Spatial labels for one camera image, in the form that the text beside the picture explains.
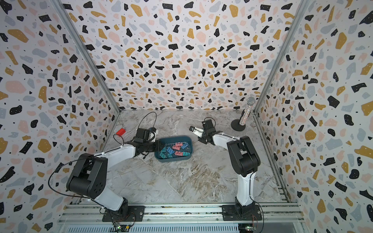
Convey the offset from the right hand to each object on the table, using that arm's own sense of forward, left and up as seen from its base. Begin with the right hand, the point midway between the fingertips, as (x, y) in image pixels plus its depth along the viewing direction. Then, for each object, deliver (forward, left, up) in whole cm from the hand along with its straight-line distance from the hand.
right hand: (202, 132), depth 102 cm
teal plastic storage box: (-3, +24, -6) cm, 25 cm away
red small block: (0, +59, -1) cm, 59 cm away
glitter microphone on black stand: (+5, -26, +2) cm, 27 cm away
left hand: (-12, +25, +2) cm, 28 cm away
